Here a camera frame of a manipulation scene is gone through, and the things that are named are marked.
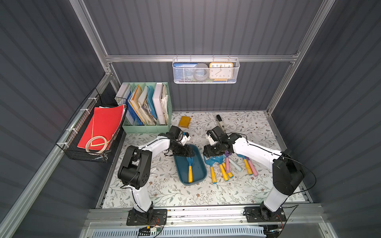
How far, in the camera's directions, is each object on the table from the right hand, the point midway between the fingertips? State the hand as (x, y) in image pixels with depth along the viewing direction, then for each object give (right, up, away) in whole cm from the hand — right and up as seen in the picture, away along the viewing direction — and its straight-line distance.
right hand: (210, 151), depth 87 cm
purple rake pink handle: (+11, -7, +3) cm, 13 cm away
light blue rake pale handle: (+16, -10, +2) cm, 19 cm away
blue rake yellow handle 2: (+23, -10, +2) cm, 25 cm away
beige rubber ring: (-56, +10, -18) cm, 59 cm away
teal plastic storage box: (-6, -12, +3) cm, 14 cm away
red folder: (-55, +16, -14) cm, 59 cm away
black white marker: (+10, +17, +22) cm, 29 cm away
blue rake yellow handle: (+1, -7, +5) cm, 9 cm away
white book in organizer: (-33, +31, +6) cm, 46 cm away
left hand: (-13, -2, +4) cm, 14 cm away
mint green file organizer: (-40, +27, +12) cm, 50 cm away
